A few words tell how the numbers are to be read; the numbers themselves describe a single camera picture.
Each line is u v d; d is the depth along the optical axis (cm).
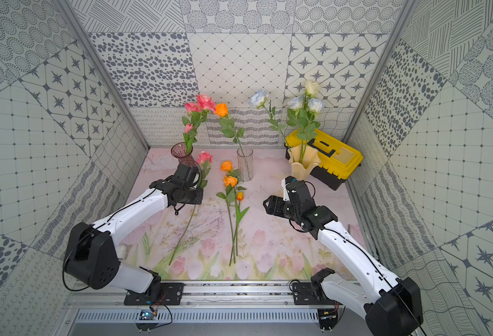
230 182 101
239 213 95
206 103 76
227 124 90
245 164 99
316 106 84
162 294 73
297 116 89
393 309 37
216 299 74
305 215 57
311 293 73
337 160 93
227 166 108
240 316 70
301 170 86
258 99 80
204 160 90
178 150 95
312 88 86
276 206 69
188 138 90
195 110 88
